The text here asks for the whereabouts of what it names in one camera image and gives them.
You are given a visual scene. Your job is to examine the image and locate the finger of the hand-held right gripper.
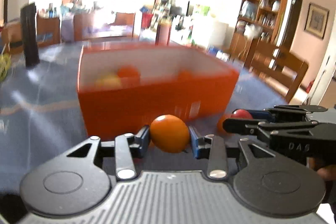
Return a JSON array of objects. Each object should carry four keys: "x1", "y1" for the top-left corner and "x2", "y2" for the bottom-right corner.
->
[
  {"x1": 247, "y1": 105, "x2": 328, "y2": 122},
  {"x1": 223, "y1": 118, "x2": 319, "y2": 136}
]

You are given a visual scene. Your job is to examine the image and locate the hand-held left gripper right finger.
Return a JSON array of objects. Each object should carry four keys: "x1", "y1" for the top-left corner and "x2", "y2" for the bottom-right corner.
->
[{"x1": 188, "y1": 126, "x2": 271, "y2": 180}]

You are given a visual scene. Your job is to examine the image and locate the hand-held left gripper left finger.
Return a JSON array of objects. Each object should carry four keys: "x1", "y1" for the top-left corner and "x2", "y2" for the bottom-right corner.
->
[{"x1": 65, "y1": 125, "x2": 151, "y2": 180}]

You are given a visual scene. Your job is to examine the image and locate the red apple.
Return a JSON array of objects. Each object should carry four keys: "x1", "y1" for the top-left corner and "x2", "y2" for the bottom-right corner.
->
[{"x1": 232, "y1": 109, "x2": 254, "y2": 120}]

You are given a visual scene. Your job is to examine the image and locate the orange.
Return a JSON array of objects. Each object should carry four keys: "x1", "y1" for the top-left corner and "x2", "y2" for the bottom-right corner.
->
[
  {"x1": 117, "y1": 66, "x2": 141, "y2": 80},
  {"x1": 178, "y1": 70, "x2": 193, "y2": 81},
  {"x1": 150, "y1": 114, "x2": 190, "y2": 153}
]

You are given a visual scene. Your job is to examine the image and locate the orange cardboard box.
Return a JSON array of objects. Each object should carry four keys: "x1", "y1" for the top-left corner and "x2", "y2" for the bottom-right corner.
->
[{"x1": 77, "y1": 42, "x2": 240, "y2": 140}]

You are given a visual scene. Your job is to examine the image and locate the yellow fruit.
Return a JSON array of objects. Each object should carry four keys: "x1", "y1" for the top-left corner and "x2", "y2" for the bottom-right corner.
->
[{"x1": 96, "y1": 73, "x2": 122, "y2": 88}]

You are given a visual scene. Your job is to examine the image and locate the person's right hand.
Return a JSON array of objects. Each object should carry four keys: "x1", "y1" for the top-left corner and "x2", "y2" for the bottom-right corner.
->
[{"x1": 316, "y1": 165, "x2": 336, "y2": 182}]

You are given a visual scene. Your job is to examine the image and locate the wooden chair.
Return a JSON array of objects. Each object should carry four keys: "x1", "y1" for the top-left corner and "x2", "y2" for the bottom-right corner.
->
[
  {"x1": 114, "y1": 12, "x2": 136, "y2": 39},
  {"x1": 244, "y1": 39, "x2": 310, "y2": 104},
  {"x1": 73, "y1": 13, "x2": 96, "y2": 42},
  {"x1": 36, "y1": 14, "x2": 61, "y2": 47}
]

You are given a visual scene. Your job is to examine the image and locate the wooden bookshelf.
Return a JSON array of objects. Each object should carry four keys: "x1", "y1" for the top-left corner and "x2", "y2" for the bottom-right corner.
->
[{"x1": 228, "y1": 0, "x2": 290, "y2": 56}]

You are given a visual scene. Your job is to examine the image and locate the white chest freezer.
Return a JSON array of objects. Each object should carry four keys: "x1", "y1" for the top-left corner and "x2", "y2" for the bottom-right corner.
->
[{"x1": 192, "y1": 17, "x2": 227, "y2": 47}]

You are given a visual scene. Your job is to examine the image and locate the blue patterned tablecloth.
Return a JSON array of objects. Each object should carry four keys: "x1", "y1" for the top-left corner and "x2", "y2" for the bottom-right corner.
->
[{"x1": 0, "y1": 40, "x2": 289, "y2": 195}]

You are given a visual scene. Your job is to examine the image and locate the black cylinder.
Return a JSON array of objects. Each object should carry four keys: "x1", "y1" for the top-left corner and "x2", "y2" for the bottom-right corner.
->
[{"x1": 20, "y1": 3, "x2": 40, "y2": 67}]

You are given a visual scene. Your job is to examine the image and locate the yellow green object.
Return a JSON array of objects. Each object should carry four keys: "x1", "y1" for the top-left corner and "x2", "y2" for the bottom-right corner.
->
[{"x1": 0, "y1": 53, "x2": 11, "y2": 81}]

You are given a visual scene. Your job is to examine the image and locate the dark framed wall picture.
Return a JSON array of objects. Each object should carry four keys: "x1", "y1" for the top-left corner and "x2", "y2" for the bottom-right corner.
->
[{"x1": 304, "y1": 3, "x2": 330, "y2": 40}]

